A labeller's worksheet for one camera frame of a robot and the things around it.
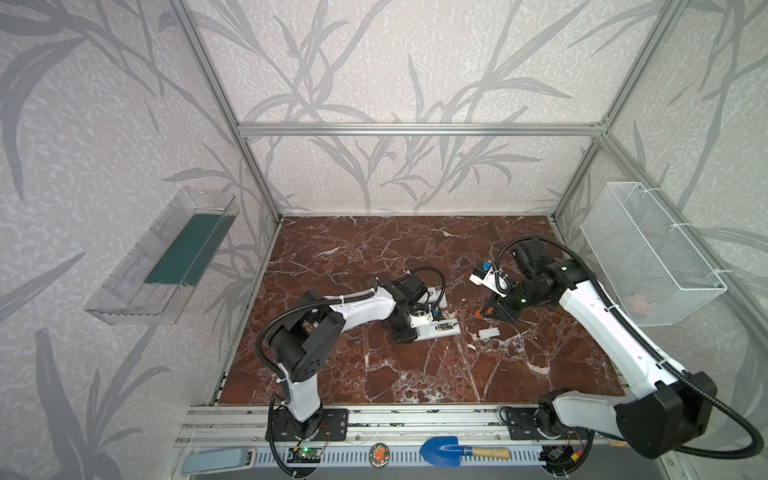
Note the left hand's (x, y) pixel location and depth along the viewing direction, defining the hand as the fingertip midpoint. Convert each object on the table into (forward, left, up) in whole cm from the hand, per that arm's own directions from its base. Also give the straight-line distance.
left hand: (411, 323), depth 90 cm
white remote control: (0, -5, +18) cm, 19 cm away
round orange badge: (-33, +8, 0) cm, 34 cm away
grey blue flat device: (-34, +42, +6) cm, 55 cm away
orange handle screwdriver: (-4, -16, +17) cm, 24 cm away
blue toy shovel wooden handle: (-32, -8, 0) cm, 33 cm away
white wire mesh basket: (-2, -51, +34) cm, 61 cm away
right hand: (0, -19, +17) cm, 26 cm away
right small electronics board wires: (-32, -38, -4) cm, 50 cm away
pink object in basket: (-4, -55, +20) cm, 59 cm away
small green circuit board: (-33, +26, -3) cm, 42 cm away
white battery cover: (-3, -23, -1) cm, 23 cm away
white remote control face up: (-2, -8, 0) cm, 8 cm away
